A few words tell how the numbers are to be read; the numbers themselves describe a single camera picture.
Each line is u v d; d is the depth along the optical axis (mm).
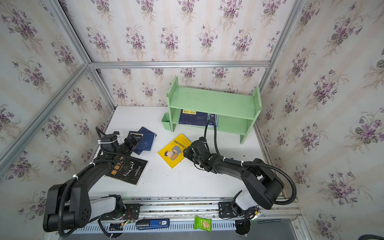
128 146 777
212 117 979
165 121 1016
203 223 689
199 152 672
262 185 434
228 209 730
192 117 956
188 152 774
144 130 1045
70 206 405
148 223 662
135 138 787
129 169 860
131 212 717
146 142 974
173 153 930
